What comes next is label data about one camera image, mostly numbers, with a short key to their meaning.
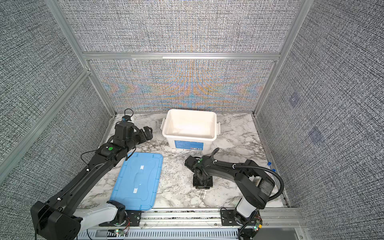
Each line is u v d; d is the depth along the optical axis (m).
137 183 0.85
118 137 0.57
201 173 0.63
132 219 0.73
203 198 0.80
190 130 1.07
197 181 0.75
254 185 0.45
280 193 0.45
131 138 0.60
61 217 0.37
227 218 0.72
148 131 0.69
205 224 0.73
